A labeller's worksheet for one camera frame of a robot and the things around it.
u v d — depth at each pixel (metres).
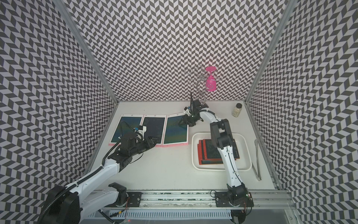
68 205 0.39
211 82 1.00
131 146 0.64
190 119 0.93
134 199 0.72
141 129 0.77
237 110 1.04
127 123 1.06
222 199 0.74
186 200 0.75
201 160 0.87
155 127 1.04
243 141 0.89
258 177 0.81
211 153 0.88
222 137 0.66
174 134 0.96
